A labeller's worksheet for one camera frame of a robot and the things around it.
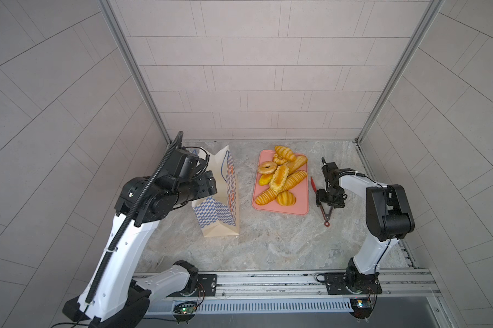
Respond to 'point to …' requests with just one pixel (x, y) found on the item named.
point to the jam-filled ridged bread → (278, 178)
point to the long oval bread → (294, 166)
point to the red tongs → (326, 222)
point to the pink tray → (300, 206)
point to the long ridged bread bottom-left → (266, 197)
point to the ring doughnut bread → (267, 167)
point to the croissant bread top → (285, 152)
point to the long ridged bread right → (293, 179)
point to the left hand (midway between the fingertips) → (212, 183)
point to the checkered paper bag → (218, 214)
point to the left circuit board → (187, 307)
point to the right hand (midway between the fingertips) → (324, 202)
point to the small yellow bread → (265, 179)
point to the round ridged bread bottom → (286, 198)
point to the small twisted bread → (278, 160)
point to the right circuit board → (361, 307)
